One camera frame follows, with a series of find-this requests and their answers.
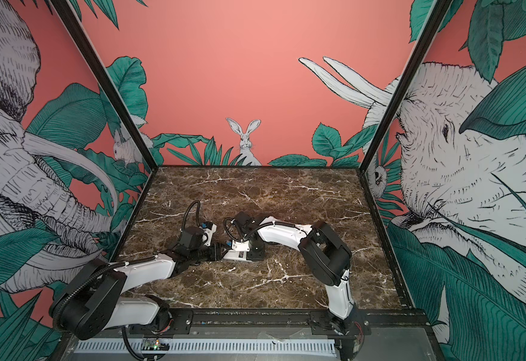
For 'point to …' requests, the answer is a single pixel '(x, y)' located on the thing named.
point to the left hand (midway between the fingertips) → (225, 247)
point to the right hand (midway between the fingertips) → (251, 249)
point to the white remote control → (237, 256)
